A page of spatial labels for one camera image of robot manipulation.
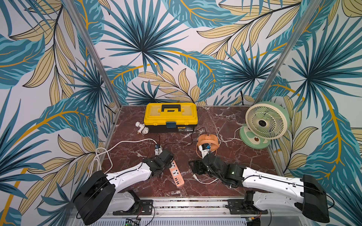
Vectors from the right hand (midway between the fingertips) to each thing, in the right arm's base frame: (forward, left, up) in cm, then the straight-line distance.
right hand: (192, 162), depth 76 cm
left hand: (+5, +16, -10) cm, 19 cm away
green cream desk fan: (+19, -43, +10) cm, 48 cm away
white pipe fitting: (+31, +34, -10) cm, 47 cm away
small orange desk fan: (+14, -13, +1) cm, 19 cm away
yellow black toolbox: (+28, +12, +4) cm, 31 cm away
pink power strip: (-3, +9, -10) cm, 14 cm away
